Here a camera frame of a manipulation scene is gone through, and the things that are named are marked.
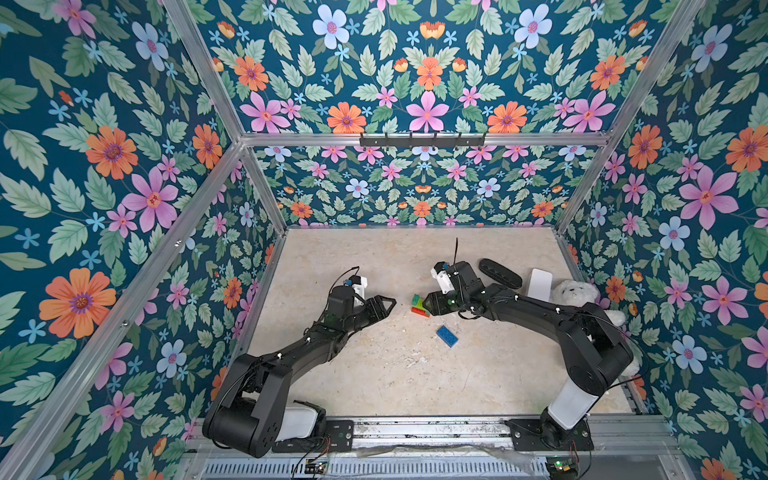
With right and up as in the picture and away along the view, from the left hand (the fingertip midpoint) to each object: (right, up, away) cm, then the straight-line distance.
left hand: (394, 302), depth 86 cm
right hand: (+11, 0, +5) cm, 12 cm away
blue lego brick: (+17, -11, +3) cm, 20 cm away
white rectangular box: (+48, +4, +12) cm, 50 cm away
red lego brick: (+8, -4, +8) cm, 12 cm away
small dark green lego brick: (+6, 0, +8) cm, 10 cm away
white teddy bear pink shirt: (+55, +2, +3) cm, 55 cm away
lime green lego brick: (+8, -2, +6) cm, 10 cm away
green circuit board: (+42, -38, -14) cm, 58 cm away
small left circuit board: (-19, -38, -14) cm, 45 cm away
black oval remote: (+37, +7, +17) cm, 41 cm away
